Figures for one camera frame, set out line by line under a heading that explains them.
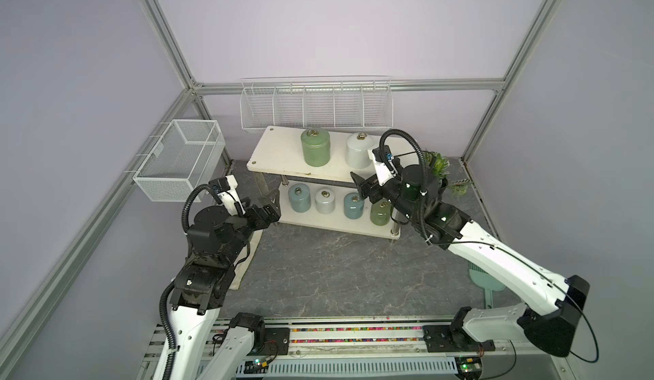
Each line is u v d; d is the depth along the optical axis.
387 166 0.54
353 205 0.89
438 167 0.79
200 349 0.39
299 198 0.91
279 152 0.77
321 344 0.74
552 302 0.39
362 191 0.61
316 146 0.67
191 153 0.87
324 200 0.91
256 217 0.55
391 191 0.58
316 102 0.98
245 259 0.57
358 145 0.66
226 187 0.53
